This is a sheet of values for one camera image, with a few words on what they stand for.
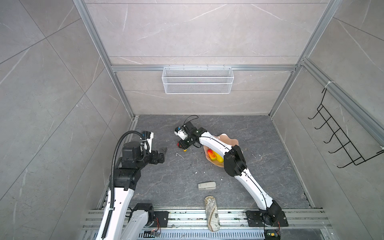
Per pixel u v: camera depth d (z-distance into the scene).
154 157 0.62
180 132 0.93
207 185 0.82
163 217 0.73
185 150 0.97
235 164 0.66
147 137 0.60
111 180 0.45
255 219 0.73
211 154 0.89
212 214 0.72
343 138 0.65
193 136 0.77
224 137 1.01
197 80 1.00
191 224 0.73
